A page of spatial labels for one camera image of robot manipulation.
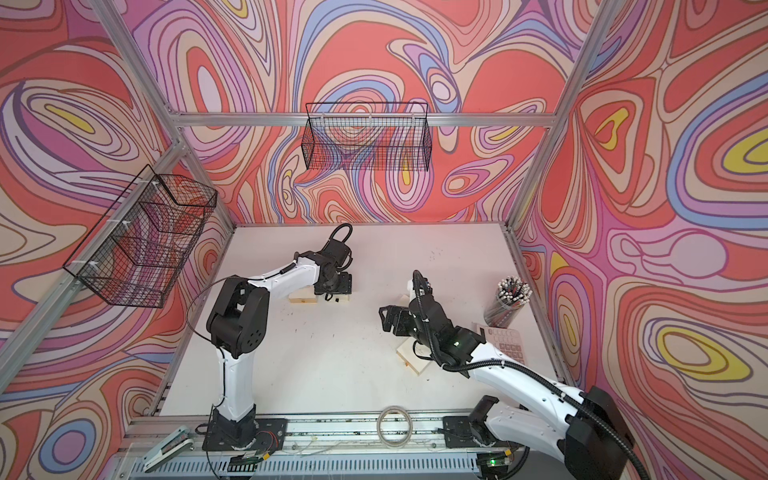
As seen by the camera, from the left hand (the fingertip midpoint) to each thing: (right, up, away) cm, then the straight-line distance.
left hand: (344, 289), depth 99 cm
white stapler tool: (-36, -33, -29) cm, 57 cm away
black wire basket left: (-50, +13, -24) cm, 57 cm away
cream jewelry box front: (+20, -17, -15) cm, 30 cm away
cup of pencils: (+48, +1, -20) cm, 52 cm away
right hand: (+16, -6, -20) cm, 26 cm away
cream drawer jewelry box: (-12, -1, -7) cm, 14 cm away
